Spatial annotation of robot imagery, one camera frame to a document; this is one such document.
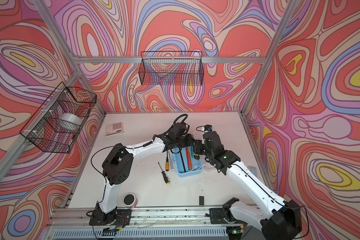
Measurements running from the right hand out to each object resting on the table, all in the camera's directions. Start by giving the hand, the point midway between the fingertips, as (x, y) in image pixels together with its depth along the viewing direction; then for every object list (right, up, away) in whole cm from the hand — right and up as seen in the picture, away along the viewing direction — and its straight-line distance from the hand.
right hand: (196, 146), depth 79 cm
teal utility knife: (-2, -5, +9) cm, 11 cm away
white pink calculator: (-58, +9, +29) cm, 65 cm away
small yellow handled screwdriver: (-17, -13, +12) cm, 25 cm away
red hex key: (-4, -10, +14) cm, 18 cm away
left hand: (+2, +2, +10) cm, 10 cm away
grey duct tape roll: (-61, +13, -10) cm, 63 cm away
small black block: (+3, -29, -1) cm, 29 cm away
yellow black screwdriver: (-18, -19, +7) cm, 27 cm away
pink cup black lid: (-34, -27, -5) cm, 44 cm away
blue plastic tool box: (-5, -13, +12) cm, 18 cm away
